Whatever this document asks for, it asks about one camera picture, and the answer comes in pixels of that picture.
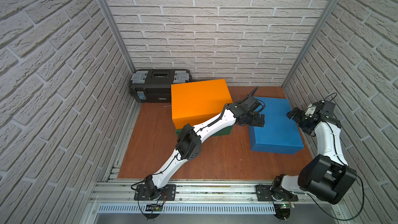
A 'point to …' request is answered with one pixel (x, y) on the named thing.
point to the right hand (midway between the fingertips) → (297, 119)
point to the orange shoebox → (194, 102)
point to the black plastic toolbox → (154, 85)
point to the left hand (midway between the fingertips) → (261, 121)
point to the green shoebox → (228, 131)
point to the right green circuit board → (285, 205)
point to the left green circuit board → (153, 207)
